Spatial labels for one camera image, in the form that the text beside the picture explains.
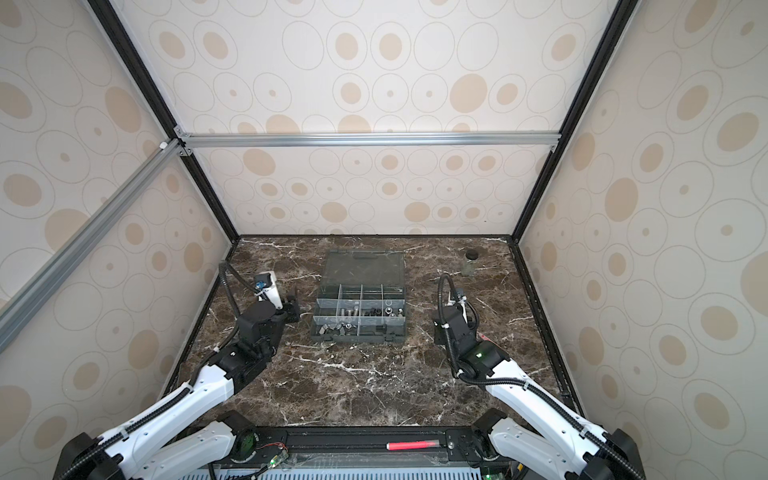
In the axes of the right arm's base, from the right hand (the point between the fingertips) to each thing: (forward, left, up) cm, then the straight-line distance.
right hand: (451, 316), depth 81 cm
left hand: (+5, +41, +9) cm, 43 cm away
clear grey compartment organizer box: (+13, +26, -9) cm, 31 cm away
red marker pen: (-28, +8, -14) cm, 32 cm away
